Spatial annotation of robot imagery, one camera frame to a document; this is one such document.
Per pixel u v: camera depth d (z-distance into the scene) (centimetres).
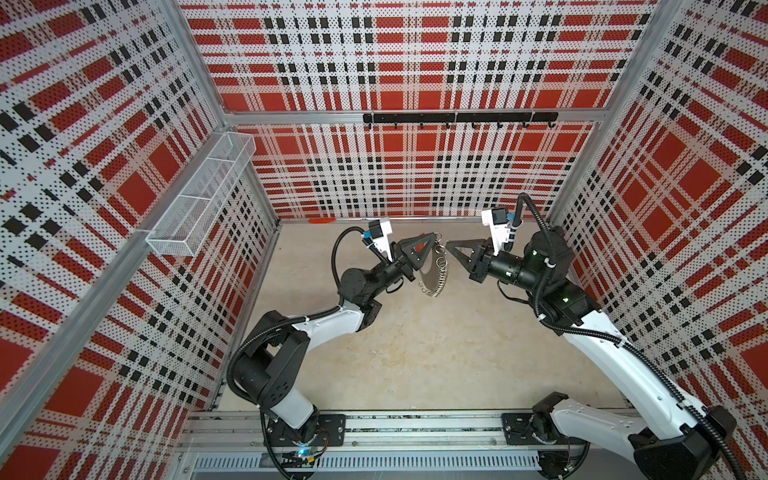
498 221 55
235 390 45
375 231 61
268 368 45
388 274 64
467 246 59
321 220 127
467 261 59
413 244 62
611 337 44
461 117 89
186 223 91
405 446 73
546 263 47
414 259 63
